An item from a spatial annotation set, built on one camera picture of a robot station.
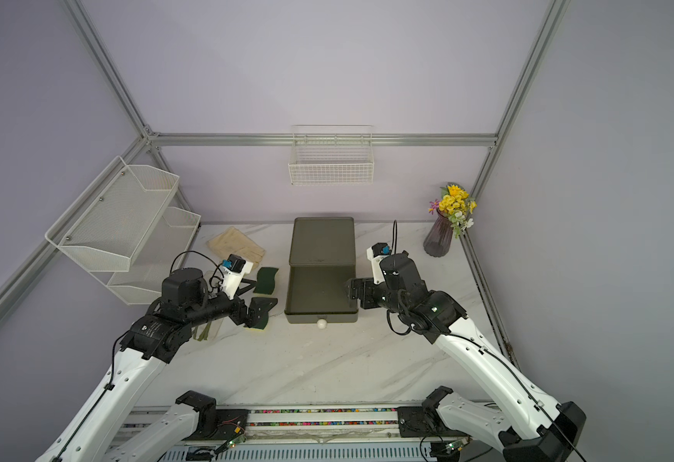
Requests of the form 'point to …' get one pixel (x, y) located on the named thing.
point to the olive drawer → (317, 295)
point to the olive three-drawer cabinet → (323, 249)
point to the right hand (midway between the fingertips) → (358, 290)
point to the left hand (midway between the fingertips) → (262, 296)
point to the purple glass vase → (438, 239)
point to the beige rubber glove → (232, 241)
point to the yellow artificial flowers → (456, 205)
